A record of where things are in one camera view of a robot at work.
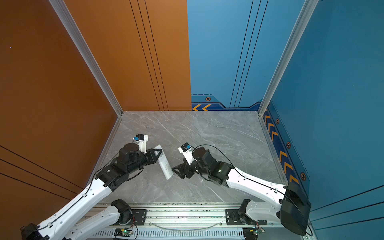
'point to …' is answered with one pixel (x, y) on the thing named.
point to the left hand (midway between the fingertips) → (162, 149)
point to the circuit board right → (252, 233)
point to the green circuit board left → (123, 232)
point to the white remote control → (164, 163)
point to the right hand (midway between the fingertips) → (177, 165)
